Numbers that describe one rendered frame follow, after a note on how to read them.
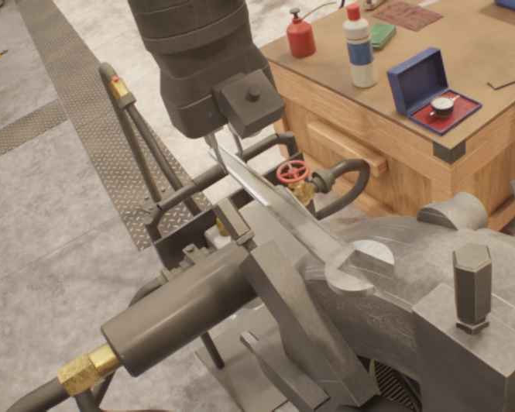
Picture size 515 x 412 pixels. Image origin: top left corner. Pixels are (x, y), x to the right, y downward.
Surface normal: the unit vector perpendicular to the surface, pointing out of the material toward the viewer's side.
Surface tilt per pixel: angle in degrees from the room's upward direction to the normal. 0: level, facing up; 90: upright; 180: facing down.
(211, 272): 18
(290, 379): 4
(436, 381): 90
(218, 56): 94
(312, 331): 40
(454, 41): 0
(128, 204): 0
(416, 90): 80
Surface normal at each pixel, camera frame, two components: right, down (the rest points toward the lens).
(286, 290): 0.19, -0.27
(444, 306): -0.26, -0.77
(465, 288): -0.57, 0.62
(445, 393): -0.80, 0.51
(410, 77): 0.51, 0.31
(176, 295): -0.04, -0.56
